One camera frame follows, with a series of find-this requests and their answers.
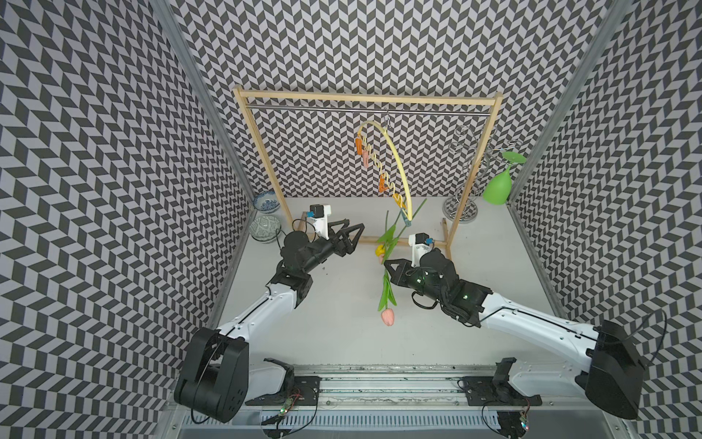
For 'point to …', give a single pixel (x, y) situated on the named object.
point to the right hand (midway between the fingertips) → (384, 267)
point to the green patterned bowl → (265, 228)
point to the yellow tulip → (388, 243)
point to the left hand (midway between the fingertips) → (357, 226)
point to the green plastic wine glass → (497, 188)
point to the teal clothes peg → (407, 221)
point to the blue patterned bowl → (267, 202)
